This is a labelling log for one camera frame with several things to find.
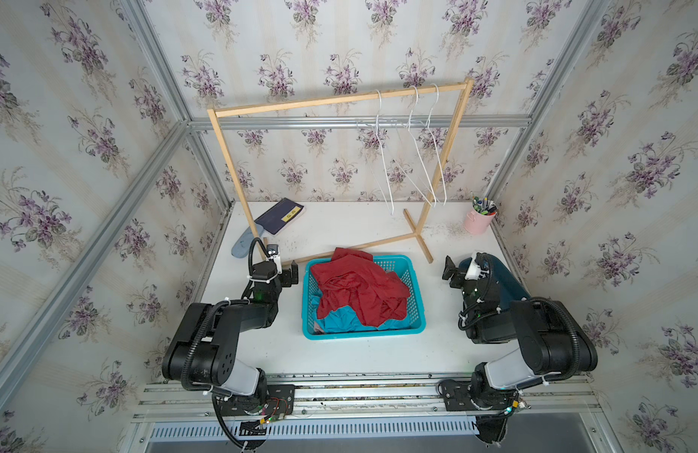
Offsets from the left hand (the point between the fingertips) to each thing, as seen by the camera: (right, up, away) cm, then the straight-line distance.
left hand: (279, 262), depth 93 cm
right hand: (+62, +1, -4) cm, 62 cm away
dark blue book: (-6, +17, +22) cm, 28 cm away
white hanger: (+36, +42, +15) cm, 57 cm away
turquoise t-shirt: (+23, -14, -15) cm, 31 cm away
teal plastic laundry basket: (+43, -2, -5) cm, 44 cm away
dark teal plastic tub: (+77, -9, 0) cm, 78 cm away
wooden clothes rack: (+63, +40, +18) cm, 77 cm away
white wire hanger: (+56, +43, +11) cm, 71 cm away
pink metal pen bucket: (+73, +14, +14) cm, 76 cm away
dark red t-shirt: (+24, -2, -16) cm, 29 cm away
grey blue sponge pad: (-16, +5, +9) cm, 19 cm away
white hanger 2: (+52, +39, +18) cm, 68 cm away
